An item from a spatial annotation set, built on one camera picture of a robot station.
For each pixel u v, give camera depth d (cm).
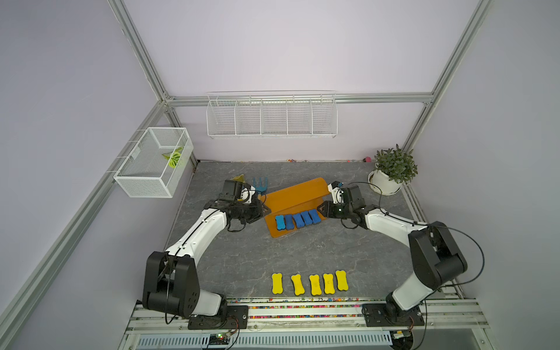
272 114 99
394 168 91
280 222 94
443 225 49
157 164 81
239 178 110
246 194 76
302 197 94
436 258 46
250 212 75
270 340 158
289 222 95
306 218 96
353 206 72
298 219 94
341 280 80
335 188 84
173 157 81
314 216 96
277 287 79
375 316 74
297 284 79
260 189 110
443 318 74
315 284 79
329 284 79
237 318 74
